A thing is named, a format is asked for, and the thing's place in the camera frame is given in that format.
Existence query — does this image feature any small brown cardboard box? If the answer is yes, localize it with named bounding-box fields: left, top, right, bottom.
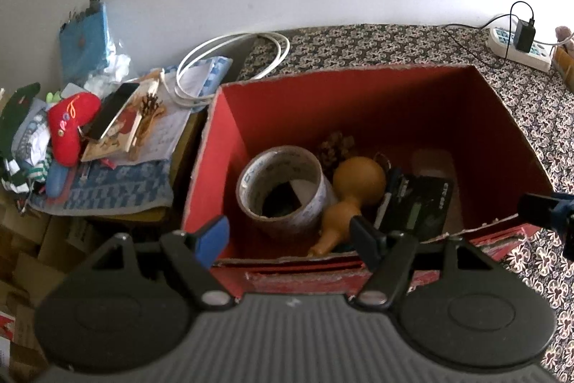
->
left=551, top=46, right=574, bottom=90

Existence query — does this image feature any stack of cardboard boxes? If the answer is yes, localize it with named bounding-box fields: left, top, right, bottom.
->
left=0, top=186, right=108, bottom=383

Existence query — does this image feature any clear tape roll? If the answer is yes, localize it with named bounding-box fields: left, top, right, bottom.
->
left=235, top=146, right=339, bottom=238

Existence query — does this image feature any pine cone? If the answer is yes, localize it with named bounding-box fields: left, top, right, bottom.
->
left=317, top=132, right=357, bottom=168

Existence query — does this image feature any white coiled cable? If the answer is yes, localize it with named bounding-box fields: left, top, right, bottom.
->
left=175, top=32, right=291, bottom=110

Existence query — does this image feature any green white striped cloth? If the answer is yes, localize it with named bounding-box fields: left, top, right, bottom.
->
left=0, top=154, right=55, bottom=195

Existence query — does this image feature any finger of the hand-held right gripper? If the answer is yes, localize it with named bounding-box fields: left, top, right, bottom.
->
left=560, top=224, right=574, bottom=262
left=518, top=193, right=574, bottom=229

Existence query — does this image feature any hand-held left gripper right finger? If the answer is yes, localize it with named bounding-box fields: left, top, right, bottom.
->
left=350, top=215, right=491, bottom=307

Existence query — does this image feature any red cardboard box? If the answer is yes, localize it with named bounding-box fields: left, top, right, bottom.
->
left=182, top=64, right=554, bottom=298

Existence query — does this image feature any black charger cable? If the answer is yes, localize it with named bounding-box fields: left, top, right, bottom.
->
left=442, top=1, right=536, bottom=72

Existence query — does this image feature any clear plastic bag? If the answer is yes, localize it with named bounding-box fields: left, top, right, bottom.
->
left=83, top=42, right=135, bottom=94

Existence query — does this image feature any printed paper sheet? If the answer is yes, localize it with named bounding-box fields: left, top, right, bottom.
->
left=135, top=109, right=191, bottom=163

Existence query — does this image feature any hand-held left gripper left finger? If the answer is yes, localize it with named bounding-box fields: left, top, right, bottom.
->
left=87, top=215, right=236, bottom=312

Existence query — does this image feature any smartphone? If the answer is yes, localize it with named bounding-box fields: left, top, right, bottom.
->
left=83, top=82, right=141, bottom=141

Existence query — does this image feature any white power strip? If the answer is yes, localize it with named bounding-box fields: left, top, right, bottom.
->
left=486, top=26, right=552, bottom=73

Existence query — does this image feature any small blue white packet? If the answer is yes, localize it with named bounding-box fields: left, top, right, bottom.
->
left=177, top=56, right=234, bottom=99

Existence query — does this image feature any dark green cloth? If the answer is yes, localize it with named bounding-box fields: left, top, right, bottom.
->
left=0, top=82, right=41, bottom=162

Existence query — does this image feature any wooden picture frame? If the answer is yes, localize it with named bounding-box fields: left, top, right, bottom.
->
left=81, top=80, right=169, bottom=163

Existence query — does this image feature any pink plush toy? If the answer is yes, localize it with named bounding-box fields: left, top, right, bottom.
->
left=555, top=25, right=574, bottom=54

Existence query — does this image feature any black charger adapter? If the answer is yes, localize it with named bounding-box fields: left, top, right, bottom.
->
left=513, top=19, right=536, bottom=52

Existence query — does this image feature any large blue white patterned cloth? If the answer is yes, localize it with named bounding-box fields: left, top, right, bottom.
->
left=29, top=159, right=175, bottom=217

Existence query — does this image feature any red plush stocking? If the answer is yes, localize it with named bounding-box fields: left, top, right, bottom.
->
left=47, top=92, right=102, bottom=166

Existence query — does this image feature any brown gourd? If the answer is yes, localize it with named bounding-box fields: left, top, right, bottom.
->
left=309, top=156, right=387, bottom=258

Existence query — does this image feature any black rectangular device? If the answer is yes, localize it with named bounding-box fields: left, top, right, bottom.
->
left=388, top=174, right=455, bottom=241

